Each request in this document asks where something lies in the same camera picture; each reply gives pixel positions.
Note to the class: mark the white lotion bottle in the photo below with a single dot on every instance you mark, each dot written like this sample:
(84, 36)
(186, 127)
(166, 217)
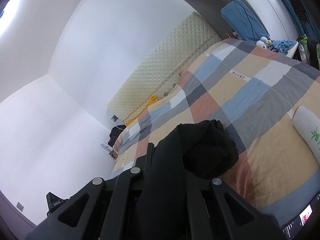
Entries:
(106, 146)

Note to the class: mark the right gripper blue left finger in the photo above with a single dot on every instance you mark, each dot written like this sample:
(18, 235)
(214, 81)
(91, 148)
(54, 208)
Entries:
(99, 209)

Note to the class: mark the grey wall socket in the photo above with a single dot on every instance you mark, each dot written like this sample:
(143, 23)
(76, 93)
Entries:
(114, 118)

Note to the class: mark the blue curtain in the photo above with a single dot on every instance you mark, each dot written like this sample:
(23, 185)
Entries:
(293, 16)

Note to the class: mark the cream quilted headboard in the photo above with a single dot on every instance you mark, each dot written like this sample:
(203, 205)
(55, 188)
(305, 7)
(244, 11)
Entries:
(158, 74)

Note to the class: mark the blue cloth heap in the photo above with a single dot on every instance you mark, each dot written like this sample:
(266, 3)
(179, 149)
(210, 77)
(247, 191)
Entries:
(282, 46)

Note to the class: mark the white pillow green print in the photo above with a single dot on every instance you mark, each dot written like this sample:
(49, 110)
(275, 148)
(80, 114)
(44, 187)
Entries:
(307, 125)

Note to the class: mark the black puffer jacket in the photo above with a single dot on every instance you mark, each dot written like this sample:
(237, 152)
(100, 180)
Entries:
(171, 205)

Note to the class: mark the plaid patchwork bed quilt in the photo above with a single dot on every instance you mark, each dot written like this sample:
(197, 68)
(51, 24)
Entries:
(254, 93)

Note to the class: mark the yellow cloth at headboard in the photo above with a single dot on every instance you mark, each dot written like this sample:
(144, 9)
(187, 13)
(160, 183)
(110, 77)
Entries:
(152, 100)

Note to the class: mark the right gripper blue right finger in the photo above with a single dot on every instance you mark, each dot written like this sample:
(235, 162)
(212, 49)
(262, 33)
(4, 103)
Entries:
(216, 211)

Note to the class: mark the wooden nightstand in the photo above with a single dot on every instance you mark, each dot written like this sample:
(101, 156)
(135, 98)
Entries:
(113, 154)

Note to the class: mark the black clothes pile on nightstand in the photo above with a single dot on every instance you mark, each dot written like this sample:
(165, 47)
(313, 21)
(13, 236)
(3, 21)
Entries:
(115, 133)

